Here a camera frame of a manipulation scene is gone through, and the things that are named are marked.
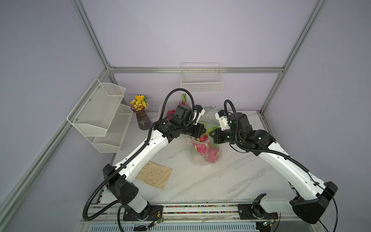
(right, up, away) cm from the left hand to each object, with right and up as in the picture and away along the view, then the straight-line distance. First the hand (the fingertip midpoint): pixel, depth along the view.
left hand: (203, 132), depth 71 cm
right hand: (+4, -2, 0) cm, 4 cm away
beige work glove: (-28, -26, +15) cm, 42 cm away
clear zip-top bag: (-2, -18, +19) cm, 26 cm away
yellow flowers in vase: (-40, +16, +22) cm, 48 cm away
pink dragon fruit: (-11, +22, +40) cm, 47 cm away
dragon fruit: (-1, -6, +3) cm, 7 cm away
